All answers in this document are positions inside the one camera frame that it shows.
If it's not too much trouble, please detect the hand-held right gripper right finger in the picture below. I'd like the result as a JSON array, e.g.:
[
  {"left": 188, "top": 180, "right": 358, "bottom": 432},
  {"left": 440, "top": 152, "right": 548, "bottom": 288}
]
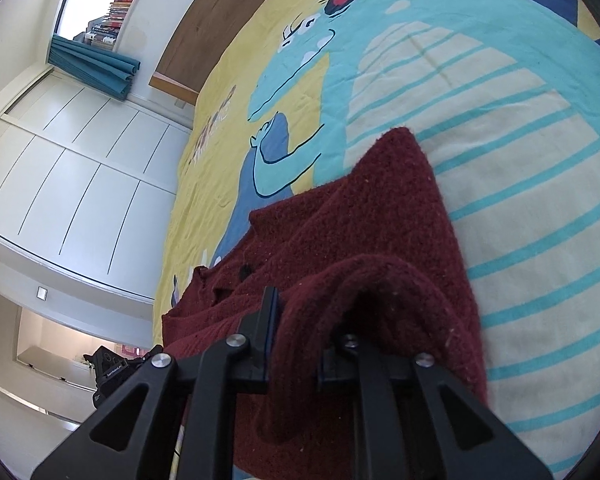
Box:
[{"left": 316, "top": 334, "right": 553, "bottom": 480}]

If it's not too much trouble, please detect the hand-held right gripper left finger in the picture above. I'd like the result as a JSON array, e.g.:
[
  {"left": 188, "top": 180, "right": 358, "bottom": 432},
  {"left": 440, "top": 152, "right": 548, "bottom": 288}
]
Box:
[{"left": 30, "top": 287, "right": 281, "bottom": 480}]

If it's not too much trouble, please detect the maroon knit sweater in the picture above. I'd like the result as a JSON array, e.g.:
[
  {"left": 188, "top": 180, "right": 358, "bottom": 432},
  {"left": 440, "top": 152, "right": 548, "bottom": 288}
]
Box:
[{"left": 161, "top": 126, "right": 490, "bottom": 480}]

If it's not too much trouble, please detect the white wardrobe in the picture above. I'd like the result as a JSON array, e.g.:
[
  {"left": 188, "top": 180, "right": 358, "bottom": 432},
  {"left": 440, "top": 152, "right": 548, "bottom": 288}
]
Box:
[{"left": 0, "top": 67, "right": 193, "bottom": 306}]

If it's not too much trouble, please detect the yellow dinosaur print duvet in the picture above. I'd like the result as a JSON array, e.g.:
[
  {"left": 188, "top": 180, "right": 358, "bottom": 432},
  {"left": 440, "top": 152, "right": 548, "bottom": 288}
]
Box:
[{"left": 152, "top": 0, "right": 600, "bottom": 480}]

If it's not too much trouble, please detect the short teal curtain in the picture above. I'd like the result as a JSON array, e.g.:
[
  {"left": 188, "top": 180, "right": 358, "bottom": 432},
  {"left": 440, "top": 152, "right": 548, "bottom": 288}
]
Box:
[{"left": 47, "top": 34, "right": 142, "bottom": 102}]

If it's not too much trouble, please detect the wooden headboard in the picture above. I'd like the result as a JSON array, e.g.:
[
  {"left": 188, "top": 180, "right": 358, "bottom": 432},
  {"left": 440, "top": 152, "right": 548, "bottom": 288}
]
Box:
[{"left": 149, "top": 0, "right": 303, "bottom": 107}]

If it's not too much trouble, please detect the row of books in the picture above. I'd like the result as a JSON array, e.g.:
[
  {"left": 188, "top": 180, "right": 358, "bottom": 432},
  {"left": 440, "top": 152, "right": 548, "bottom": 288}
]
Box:
[{"left": 84, "top": 0, "right": 157, "bottom": 52}]

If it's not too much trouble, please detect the small high window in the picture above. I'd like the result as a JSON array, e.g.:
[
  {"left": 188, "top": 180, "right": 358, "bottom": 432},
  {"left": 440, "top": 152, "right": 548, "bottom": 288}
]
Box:
[{"left": 59, "top": 0, "right": 131, "bottom": 42}]

